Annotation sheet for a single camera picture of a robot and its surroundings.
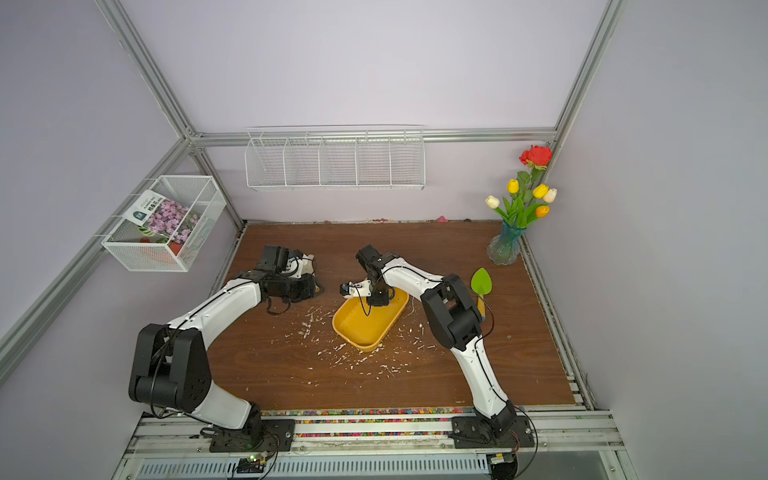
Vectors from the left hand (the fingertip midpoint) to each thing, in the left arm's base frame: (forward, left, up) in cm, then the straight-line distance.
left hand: (320, 291), depth 88 cm
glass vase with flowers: (+20, -66, +14) cm, 70 cm away
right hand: (+5, -17, -10) cm, 20 cm away
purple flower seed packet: (+10, +36, +25) cm, 45 cm away
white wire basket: (+4, +41, +19) cm, 45 cm away
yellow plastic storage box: (-7, -12, -12) cm, 18 cm away
